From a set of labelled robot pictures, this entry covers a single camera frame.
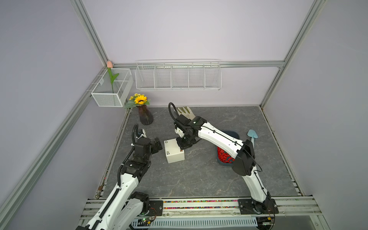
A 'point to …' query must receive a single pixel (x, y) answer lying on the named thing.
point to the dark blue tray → (235, 135)
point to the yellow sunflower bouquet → (137, 100)
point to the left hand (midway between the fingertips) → (151, 141)
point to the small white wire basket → (102, 92)
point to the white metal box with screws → (174, 154)
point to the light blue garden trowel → (252, 133)
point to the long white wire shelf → (178, 74)
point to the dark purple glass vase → (145, 116)
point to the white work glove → (186, 111)
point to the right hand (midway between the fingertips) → (181, 147)
